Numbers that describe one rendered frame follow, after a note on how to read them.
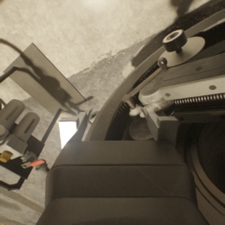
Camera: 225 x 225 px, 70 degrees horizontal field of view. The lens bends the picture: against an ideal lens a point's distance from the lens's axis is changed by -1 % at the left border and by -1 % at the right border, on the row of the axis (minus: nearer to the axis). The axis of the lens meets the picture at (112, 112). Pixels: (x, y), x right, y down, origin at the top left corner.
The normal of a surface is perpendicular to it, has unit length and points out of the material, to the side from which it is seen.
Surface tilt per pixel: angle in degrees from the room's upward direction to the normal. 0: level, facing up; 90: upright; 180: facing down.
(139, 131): 90
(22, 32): 0
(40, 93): 0
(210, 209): 90
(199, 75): 90
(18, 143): 90
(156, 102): 3
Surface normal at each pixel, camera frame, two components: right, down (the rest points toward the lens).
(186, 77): -0.58, -0.65
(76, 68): -0.12, 0.65
